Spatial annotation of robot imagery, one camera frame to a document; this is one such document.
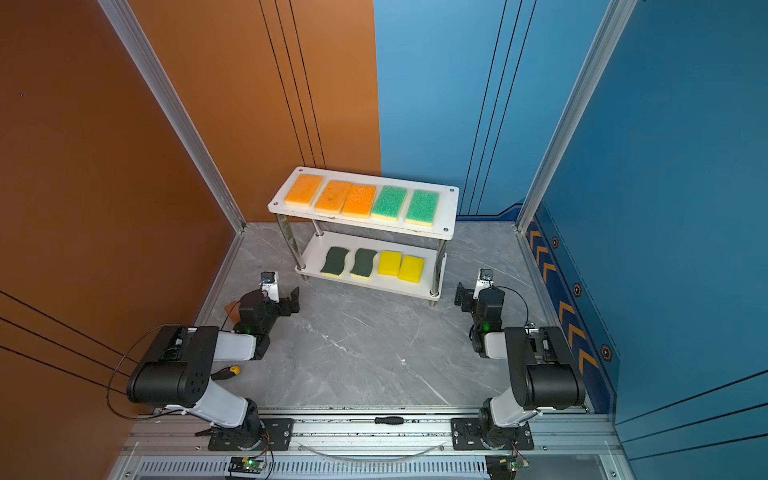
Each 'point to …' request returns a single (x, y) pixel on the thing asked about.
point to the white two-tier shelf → (368, 232)
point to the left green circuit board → (245, 464)
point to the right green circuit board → (504, 467)
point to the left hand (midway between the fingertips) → (283, 285)
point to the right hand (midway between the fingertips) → (474, 285)
